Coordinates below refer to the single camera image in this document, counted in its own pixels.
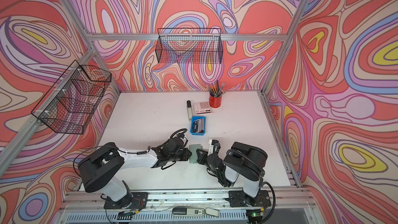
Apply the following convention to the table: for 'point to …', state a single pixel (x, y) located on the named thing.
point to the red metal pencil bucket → (215, 102)
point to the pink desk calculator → (201, 108)
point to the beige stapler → (189, 109)
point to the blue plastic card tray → (194, 118)
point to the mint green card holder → (193, 148)
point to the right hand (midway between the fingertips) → (197, 154)
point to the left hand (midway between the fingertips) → (195, 154)
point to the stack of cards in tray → (198, 126)
